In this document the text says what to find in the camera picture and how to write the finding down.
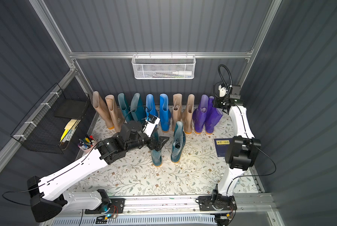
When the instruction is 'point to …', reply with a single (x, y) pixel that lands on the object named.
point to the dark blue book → (222, 145)
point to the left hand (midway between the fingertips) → (164, 136)
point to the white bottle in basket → (182, 73)
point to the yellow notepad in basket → (68, 126)
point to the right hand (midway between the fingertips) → (216, 100)
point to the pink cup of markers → (86, 144)
